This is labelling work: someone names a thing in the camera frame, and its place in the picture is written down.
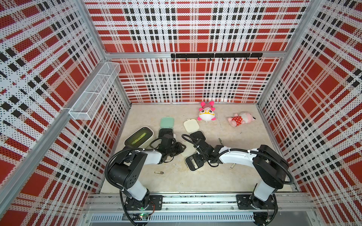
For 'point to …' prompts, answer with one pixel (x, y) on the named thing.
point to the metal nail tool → (221, 141)
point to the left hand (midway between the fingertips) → (187, 146)
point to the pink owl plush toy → (207, 112)
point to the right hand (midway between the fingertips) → (199, 157)
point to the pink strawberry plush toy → (242, 118)
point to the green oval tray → (139, 137)
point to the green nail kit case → (167, 122)
